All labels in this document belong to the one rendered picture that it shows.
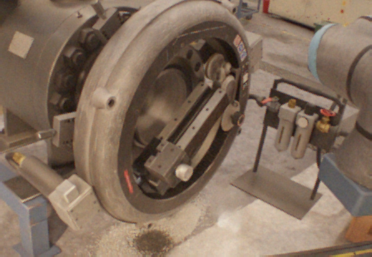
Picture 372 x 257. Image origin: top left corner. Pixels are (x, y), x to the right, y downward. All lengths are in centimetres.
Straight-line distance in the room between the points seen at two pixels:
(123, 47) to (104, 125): 19
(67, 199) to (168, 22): 51
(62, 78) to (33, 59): 15
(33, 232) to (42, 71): 57
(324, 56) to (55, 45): 81
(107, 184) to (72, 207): 11
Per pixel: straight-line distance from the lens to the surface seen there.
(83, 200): 108
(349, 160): 84
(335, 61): 90
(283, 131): 198
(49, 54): 131
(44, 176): 118
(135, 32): 100
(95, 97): 96
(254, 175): 221
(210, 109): 128
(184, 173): 111
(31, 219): 145
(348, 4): 703
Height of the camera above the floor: 112
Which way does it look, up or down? 25 degrees down
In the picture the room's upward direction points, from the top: 8 degrees clockwise
